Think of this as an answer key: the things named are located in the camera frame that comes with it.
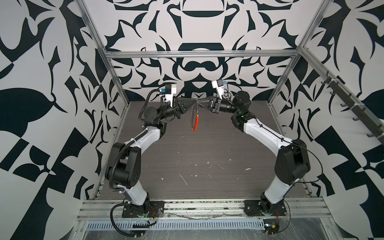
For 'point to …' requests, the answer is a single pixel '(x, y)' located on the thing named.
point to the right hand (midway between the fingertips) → (198, 104)
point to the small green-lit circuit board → (271, 228)
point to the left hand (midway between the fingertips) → (197, 98)
